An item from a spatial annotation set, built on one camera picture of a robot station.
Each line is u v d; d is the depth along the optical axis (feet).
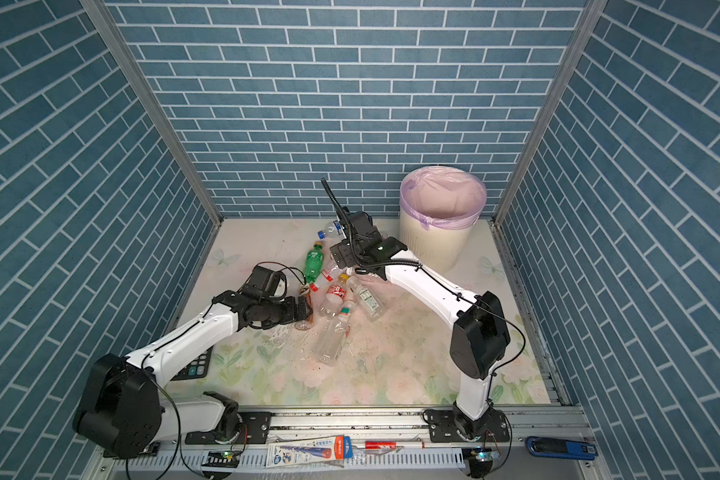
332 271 3.24
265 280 2.23
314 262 3.36
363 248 2.07
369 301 2.99
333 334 2.98
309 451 2.28
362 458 2.32
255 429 2.42
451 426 2.42
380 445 2.32
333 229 3.70
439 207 3.43
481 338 1.52
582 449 2.24
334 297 3.10
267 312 2.32
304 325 2.92
